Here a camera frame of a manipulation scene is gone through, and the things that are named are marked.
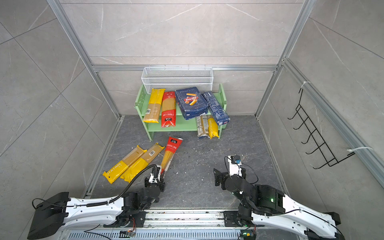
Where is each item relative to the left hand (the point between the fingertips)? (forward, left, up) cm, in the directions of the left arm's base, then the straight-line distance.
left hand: (162, 169), depth 80 cm
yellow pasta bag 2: (+8, +15, -8) cm, 19 cm away
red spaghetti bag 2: (+13, -5, +4) cm, 14 cm away
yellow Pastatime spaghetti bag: (+23, -30, +6) cm, 38 cm away
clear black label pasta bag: (+26, -24, +6) cm, 35 cm away
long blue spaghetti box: (+23, -30, +21) cm, 43 cm away
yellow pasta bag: (+3, +30, -9) cm, 31 cm away
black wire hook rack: (-2, -72, +23) cm, 76 cm away
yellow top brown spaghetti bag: (+25, +5, +19) cm, 32 cm away
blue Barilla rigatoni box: (+29, -17, +22) cm, 40 cm away
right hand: (-6, -30, +11) cm, 33 cm away
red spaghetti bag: (+20, -4, +20) cm, 29 cm away
